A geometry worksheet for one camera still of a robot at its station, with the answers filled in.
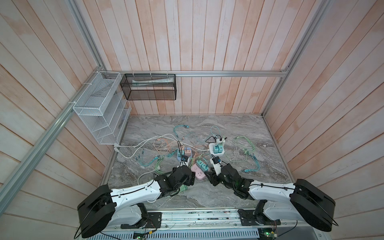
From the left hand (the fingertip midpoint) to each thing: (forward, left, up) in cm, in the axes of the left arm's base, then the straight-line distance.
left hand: (188, 174), depth 82 cm
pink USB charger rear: (+17, +4, +1) cm, 18 cm away
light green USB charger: (-6, +3, -3) cm, 8 cm away
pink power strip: (+2, -7, -3) cm, 8 cm away
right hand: (+3, -11, -1) cm, 12 cm away
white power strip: (+21, -19, +2) cm, 29 cm away
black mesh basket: (+56, +28, +19) cm, 65 cm away
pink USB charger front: (+14, 0, +1) cm, 14 cm away
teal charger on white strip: (+17, -19, +1) cm, 25 cm away
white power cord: (+26, +33, -6) cm, 42 cm away
